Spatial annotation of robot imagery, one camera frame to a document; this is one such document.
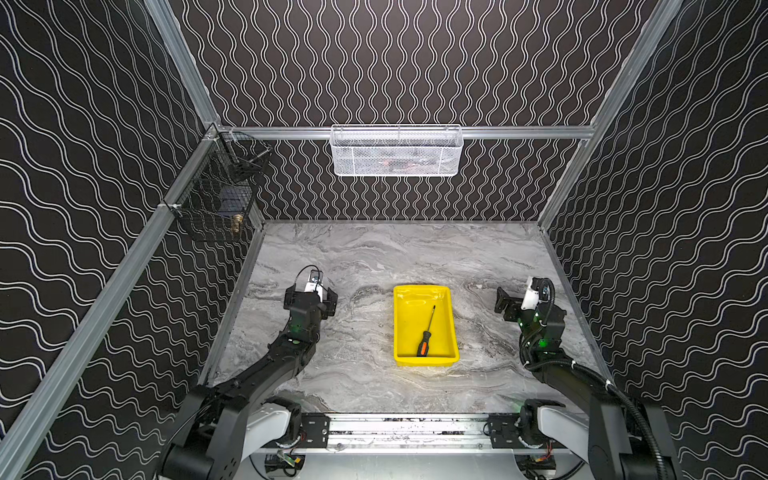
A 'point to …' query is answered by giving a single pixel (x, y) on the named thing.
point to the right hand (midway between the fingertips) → (520, 290)
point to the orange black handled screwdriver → (423, 348)
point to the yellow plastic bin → (412, 310)
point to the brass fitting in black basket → (237, 220)
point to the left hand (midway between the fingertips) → (319, 288)
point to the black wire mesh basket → (216, 204)
